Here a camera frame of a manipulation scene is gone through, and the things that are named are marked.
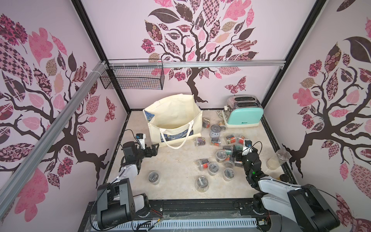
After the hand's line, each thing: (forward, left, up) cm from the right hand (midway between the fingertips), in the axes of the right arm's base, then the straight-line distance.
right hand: (242, 144), depth 87 cm
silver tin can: (+13, +15, -3) cm, 20 cm away
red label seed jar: (+6, +15, -6) cm, 17 cm away
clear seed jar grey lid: (-18, +54, -5) cm, 57 cm away
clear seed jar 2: (-5, +13, -6) cm, 15 cm away
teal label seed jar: (-1, +8, -5) cm, 9 cm away
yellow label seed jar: (-19, -19, -4) cm, 27 cm away
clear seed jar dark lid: (-13, +19, -5) cm, 24 cm away
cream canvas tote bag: (+22, +44, -2) cm, 49 cm away
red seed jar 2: (+6, -2, -5) cm, 8 cm away
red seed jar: (+7, +5, -5) cm, 10 cm away
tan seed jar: (+19, +8, -6) cm, 21 cm away
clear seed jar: (-16, +11, -5) cm, 20 cm away
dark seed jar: (+22, +20, -6) cm, 31 cm away
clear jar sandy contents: (-8, -21, -7) cm, 24 cm away
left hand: (+1, +56, -2) cm, 57 cm away
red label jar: (-10, +25, -4) cm, 28 cm away
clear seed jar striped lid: (-21, +26, -5) cm, 34 cm away
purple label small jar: (+6, +26, -5) cm, 27 cm away
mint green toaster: (+25, -6, +3) cm, 26 cm away
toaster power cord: (+34, +7, -8) cm, 36 cm away
